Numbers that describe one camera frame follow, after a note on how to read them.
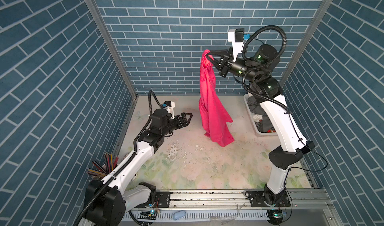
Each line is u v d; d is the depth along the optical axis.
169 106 0.70
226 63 0.46
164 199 0.73
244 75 0.48
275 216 0.70
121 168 0.44
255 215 0.71
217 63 0.52
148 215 0.72
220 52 0.49
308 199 0.76
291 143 0.45
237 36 0.43
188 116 0.72
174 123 0.68
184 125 0.69
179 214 0.69
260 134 0.87
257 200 0.74
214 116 0.72
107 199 0.39
